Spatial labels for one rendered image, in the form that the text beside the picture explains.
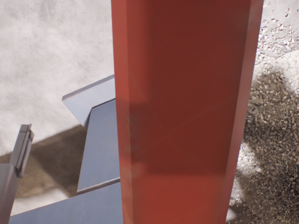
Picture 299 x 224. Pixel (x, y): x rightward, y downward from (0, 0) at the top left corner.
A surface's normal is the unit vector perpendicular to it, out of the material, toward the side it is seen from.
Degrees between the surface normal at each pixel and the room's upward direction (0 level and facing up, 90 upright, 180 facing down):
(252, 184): 2
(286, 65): 2
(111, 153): 90
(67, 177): 0
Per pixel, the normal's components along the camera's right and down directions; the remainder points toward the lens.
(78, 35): -0.04, 0.66
